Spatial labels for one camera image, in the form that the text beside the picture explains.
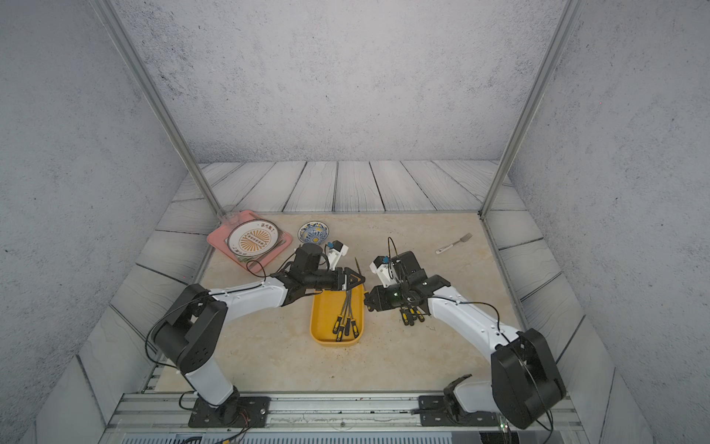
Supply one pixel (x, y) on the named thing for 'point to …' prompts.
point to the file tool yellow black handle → (339, 317)
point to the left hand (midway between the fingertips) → (364, 282)
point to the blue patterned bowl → (313, 231)
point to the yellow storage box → (326, 306)
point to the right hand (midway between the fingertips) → (368, 302)
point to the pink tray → (219, 238)
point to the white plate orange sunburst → (252, 238)
